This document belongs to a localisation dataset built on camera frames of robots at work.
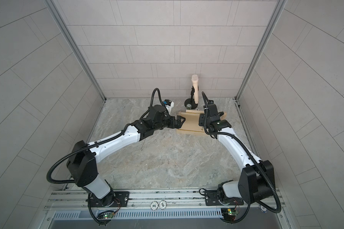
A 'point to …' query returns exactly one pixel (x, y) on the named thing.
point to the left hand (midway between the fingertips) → (182, 118)
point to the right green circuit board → (229, 213)
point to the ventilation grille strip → (93, 215)
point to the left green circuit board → (105, 215)
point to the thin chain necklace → (141, 149)
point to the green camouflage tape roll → (188, 106)
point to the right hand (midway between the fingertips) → (203, 116)
